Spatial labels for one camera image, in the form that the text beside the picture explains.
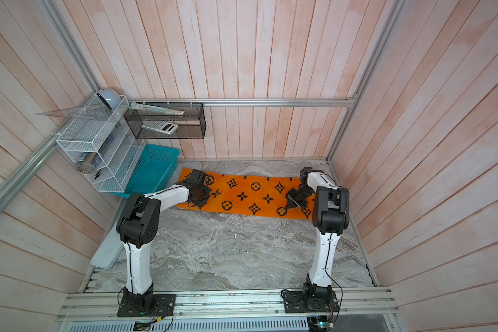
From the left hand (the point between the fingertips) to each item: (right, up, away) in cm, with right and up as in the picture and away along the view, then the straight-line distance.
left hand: (209, 196), depth 103 cm
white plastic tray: (-38, -20, -20) cm, 48 cm away
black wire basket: (-10, +38, +4) cm, 39 cm away
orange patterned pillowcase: (+22, +1, +1) cm, 22 cm away
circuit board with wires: (+47, -41, -34) cm, 71 cm away
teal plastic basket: (-32, +15, +10) cm, 37 cm away
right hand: (+38, -4, -3) cm, 39 cm away
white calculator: (-21, +34, -5) cm, 40 cm away
